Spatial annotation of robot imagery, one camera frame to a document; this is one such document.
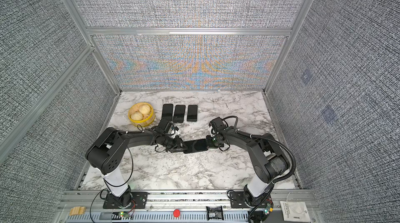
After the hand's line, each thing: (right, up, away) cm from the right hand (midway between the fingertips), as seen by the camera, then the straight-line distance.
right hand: (207, 146), depth 92 cm
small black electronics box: (+2, -23, -23) cm, 33 cm away
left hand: (-12, -1, -4) cm, 13 cm away
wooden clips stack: (-59, -22, -23) cm, 67 cm away
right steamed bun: (-40, +22, +9) cm, 47 cm away
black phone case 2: (-18, +18, +11) cm, 28 cm away
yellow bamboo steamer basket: (-38, +15, +6) cm, 41 cm away
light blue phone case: (-9, +19, +16) cm, 26 cm away
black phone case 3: (-6, 0, +3) cm, 7 cm away
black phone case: (-27, +19, +14) cm, 35 cm away
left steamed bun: (-44, +18, +5) cm, 48 cm away
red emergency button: (-15, -23, -24) cm, 36 cm away
